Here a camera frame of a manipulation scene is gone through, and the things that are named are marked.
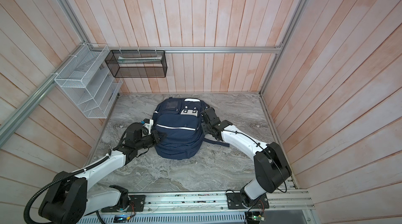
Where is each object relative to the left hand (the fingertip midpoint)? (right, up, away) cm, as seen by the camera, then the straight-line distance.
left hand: (167, 137), depth 84 cm
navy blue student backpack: (+6, +7, +4) cm, 10 cm away
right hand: (+23, +7, +6) cm, 24 cm away
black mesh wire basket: (-25, +46, +20) cm, 56 cm away
